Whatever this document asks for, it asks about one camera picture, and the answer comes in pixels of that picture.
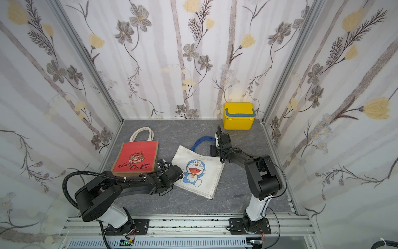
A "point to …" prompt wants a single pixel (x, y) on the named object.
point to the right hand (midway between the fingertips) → (216, 145)
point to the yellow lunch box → (239, 116)
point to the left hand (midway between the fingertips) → (180, 173)
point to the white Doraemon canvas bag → (201, 173)
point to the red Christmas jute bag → (138, 156)
